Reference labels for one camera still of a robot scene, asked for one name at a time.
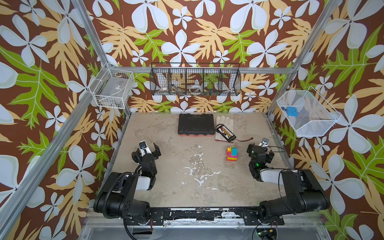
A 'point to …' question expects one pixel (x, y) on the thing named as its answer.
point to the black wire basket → (192, 79)
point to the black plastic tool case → (196, 125)
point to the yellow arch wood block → (232, 158)
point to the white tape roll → (195, 88)
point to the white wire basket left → (112, 87)
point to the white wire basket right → (308, 112)
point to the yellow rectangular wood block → (230, 149)
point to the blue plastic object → (291, 111)
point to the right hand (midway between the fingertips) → (260, 146)
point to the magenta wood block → (230, 155)
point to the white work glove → (229, 124)
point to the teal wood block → (234, 151)
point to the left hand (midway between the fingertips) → (145, 145)
